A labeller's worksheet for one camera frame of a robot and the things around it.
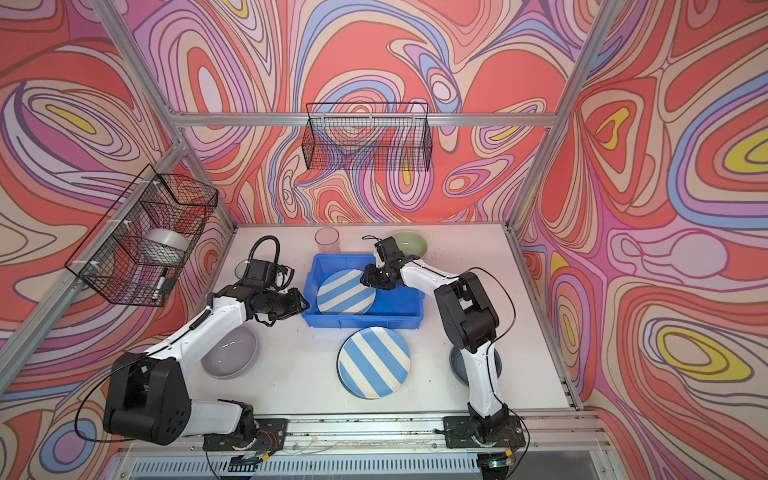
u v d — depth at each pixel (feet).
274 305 2.35
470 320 1.81
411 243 3.52
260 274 2.26
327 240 3.26
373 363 2.70
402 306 3.20
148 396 1.37
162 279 2.41
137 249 2.43
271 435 2.39
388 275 2.45
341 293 3.23
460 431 2.41
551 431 2.49
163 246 2.31
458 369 2.64
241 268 3.01
